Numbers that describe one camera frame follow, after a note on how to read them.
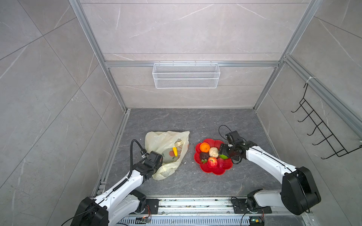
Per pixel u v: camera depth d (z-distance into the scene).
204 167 0.86
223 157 0.86
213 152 0.88
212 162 0.84
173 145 0.84
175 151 0.92
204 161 0.87
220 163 0.84
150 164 0.65
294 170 0.45
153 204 0.73
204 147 0.90
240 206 0.73
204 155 0.87
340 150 0.58
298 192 0.41
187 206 0.75
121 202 0.48
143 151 0.75
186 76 1.01
